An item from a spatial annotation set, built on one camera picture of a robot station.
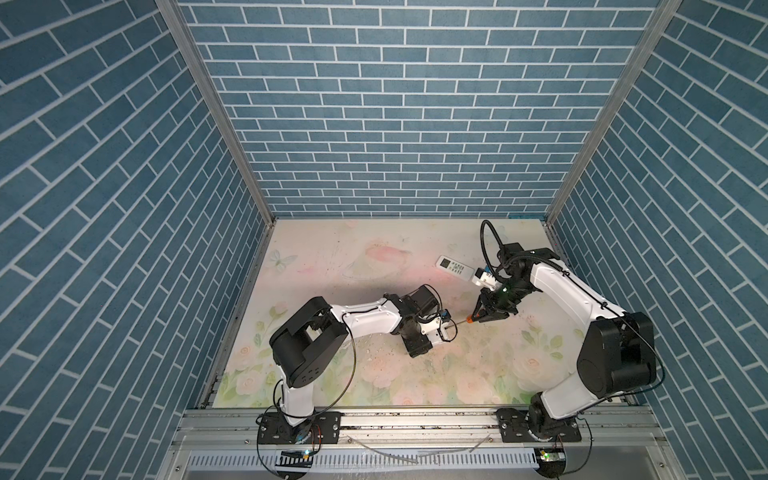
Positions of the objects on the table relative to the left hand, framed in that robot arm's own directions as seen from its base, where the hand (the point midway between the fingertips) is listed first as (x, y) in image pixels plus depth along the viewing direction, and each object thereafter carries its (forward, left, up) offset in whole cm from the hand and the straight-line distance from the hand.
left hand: (420, 340), depth 89 cm
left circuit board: (-28, +32, -3) cm, 43 cm away
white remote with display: (+26, -14, +2) cm, 30 cm away
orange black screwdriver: (+1, -13, +12) cm, 18 cm away
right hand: (+2, -14, +12) cm, 19 cm away
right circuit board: (-29, -31, -3) cm, 43 cm away
